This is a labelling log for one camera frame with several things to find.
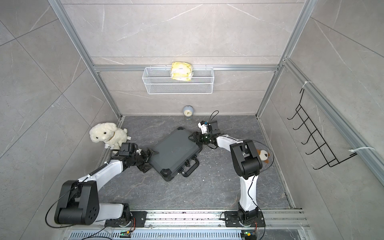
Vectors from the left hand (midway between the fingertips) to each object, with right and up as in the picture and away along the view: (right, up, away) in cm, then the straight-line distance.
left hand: (157, 155), depth 89 cm
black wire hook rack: (+80, +4, -27) cm, 84 cm away
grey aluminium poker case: (+12, +2, -2) cm, 13 cm away
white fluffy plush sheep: (-30, +13, +2) cm, 33 cm away
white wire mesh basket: (-2, +49, +12) cm, 51 cm away
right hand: (+21, +9, +9) cm, 25 cm away
